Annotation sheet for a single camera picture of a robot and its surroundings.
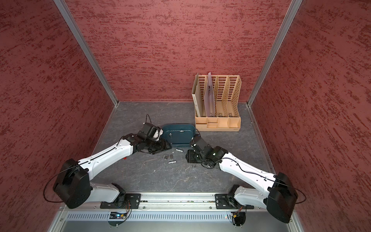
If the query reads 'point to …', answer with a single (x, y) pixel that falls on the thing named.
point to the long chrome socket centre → (170, 162)
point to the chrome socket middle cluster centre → (166, 156)
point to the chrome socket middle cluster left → (164, 156)
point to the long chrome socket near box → (179, 150)
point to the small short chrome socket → (193, 166)
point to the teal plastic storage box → (178, 135)
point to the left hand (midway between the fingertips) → (167, 151)
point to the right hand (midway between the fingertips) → (189, 159)
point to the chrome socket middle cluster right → (171, 156)
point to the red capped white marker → (125, 158)
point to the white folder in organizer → (196, 94)
